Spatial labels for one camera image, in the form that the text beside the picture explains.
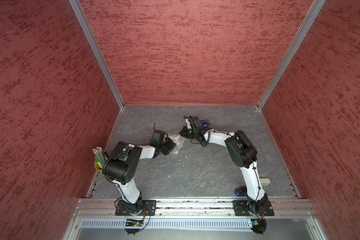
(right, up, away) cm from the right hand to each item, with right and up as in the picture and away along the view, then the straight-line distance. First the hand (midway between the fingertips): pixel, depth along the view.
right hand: (179, 134), depth 100 cm
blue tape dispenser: (+19, +7, +7) cm, 21 cm away
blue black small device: (+33, -27, -24) cm, 50 cm away
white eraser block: (+48, -24, -20) cm, 57 cm away
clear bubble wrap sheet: (-1, -4, -3) cm, 5 cm away
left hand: (-2, -7, -4) cm, 9 cm away
